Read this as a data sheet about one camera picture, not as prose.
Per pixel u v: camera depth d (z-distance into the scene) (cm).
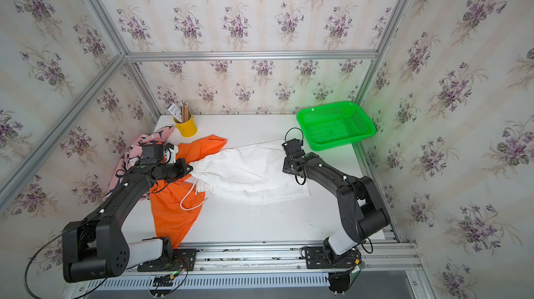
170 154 73
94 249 40
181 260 72
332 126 115
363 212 44
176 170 76
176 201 86
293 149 72
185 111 104
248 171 96
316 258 73
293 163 66
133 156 91
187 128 105
